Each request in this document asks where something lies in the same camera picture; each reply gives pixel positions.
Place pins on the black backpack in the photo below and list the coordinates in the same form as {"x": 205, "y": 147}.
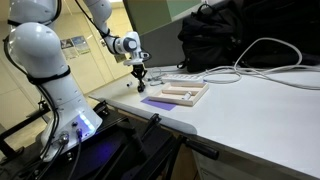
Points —
{"x": 283, "y": 26}
{"x": 210, "y": 40}

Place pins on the white power strip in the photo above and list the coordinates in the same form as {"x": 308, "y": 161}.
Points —
{"x": 181, "y": 78}

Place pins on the purple paper sheet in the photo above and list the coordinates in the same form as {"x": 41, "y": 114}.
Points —
{"x": 158, "y": 104}

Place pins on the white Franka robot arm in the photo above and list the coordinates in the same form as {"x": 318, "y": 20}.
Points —
{"x": 43, "y": 66}

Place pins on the wall poster with grey picture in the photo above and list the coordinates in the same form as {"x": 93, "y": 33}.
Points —
{"x": 68, "y": 48}

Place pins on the white cylinder with black end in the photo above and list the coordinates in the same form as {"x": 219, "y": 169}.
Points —
{"x": 129, "y": 84}

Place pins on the grey desk partition panel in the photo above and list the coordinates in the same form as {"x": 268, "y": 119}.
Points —
{"x": 160, "y": 50}

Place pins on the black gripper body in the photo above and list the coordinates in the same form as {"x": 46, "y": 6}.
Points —
{"x": 138, "y": 71}

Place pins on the black robot mounting stand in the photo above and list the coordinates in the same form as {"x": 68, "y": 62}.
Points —
{"x": 106, "y": 156}

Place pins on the white cylinder battery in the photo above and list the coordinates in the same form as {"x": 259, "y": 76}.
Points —
{"x": 187, "y": 95}

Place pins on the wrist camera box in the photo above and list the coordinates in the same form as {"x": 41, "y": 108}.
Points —
{"x": 145, "y": 55}

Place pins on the shallow wooden tray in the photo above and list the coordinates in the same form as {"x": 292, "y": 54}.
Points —
{"x": 196, "y": 96}

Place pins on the wall poster with blue picture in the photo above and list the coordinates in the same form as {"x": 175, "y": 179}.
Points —
{"x": 81, "y": 44}

